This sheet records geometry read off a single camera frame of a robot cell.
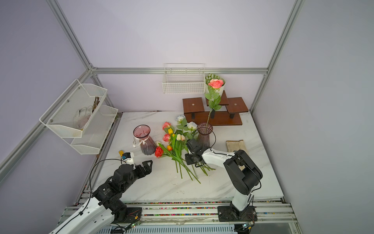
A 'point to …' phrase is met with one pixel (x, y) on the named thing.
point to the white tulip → (178, 137)
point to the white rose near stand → (179, 118)
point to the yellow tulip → (170, 131)
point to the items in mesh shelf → (82, 115)
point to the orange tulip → (169, 148)
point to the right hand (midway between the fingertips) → (190, 160)
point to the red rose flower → (158, 151)
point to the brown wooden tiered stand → (229, 114)
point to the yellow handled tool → (121, 152)
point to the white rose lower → (192, 126)
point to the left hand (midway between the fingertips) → (146, 165)
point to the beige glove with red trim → (235, 145)
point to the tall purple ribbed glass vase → (204, 129)
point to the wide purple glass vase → (147, 146)
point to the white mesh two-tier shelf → (92, 139)
